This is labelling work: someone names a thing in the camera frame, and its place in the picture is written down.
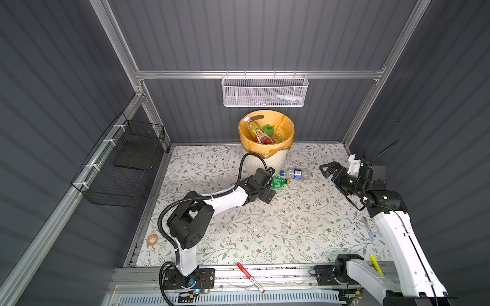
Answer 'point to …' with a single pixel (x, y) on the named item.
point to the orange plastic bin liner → (282, 123)
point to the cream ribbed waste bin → (277, 160)
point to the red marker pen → (251, 277)
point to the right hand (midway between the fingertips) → (329, 173)
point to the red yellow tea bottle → (261, 136)
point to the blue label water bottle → (296, 174)
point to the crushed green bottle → (277, 182)
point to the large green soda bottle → (269, 129)
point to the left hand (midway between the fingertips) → (264, 186)
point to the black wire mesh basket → (116, 172)
